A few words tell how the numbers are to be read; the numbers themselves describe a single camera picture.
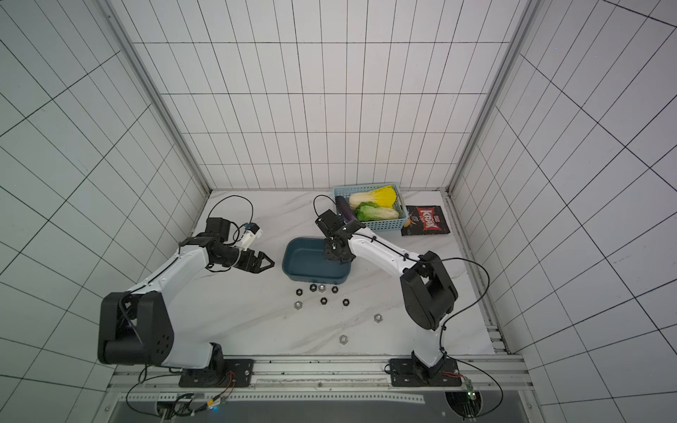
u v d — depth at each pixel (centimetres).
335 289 89
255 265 76
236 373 72
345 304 86
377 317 83
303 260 95
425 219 109
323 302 86
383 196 106
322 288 90
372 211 102
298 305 85
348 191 114
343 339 79
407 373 73
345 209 111
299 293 89
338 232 64
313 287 90
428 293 47
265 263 80
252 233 79
